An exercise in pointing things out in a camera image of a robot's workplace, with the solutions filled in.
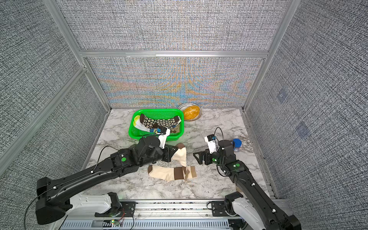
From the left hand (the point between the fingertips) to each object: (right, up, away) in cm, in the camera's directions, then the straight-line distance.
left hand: (181, 149), depth 66 cm
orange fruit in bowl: (+7, +19, +42) cm, 47 cm away
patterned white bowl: (+1, +26, +52) cm, 58 cm away
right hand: (+10, -2, +13) cm, 17 cm away
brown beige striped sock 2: (-8, -19, +19) cm, 28 cm away
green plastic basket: (-20, +19, +47) cm, 54 cm away
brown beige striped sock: (-1, -4, +2) cm, 5 cm away
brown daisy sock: (-9, +12, +38) cm, 41 cm away
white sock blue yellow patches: (-30, +11, +32) cm, 45 cm away
